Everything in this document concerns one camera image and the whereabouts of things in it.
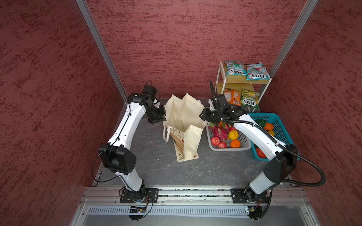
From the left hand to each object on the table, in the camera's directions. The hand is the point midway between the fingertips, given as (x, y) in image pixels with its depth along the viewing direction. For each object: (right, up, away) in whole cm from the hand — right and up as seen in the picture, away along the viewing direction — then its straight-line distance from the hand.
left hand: (165, 122), depth 78 cm
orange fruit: (+44, -15, +12) cm, 48 cm away
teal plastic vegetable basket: (+76, -9, +15) cm, 78 cm away
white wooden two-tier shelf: (+36, +24, +8) cm, 44 cm away
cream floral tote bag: (+10, -1, -9) cm, 14 cm away
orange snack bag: (+45, +17, +20) cm, 52 cm away
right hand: (+20, +1, +2) cm, 21 cm away
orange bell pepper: (+71, -5, +20) cm, 73 cm away
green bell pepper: (+65, -2, +19) cm, 68 cm away
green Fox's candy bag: (+57, +15, +20) cm, 62 cm away
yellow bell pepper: (+71, -9, +17) cm, 74 cm away
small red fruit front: (+35, -16, +10) cm, 40 cm away
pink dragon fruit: (+33, -7, +12) cm, 36 cm away
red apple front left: (+30, -13, +10) cm, 34 cm away
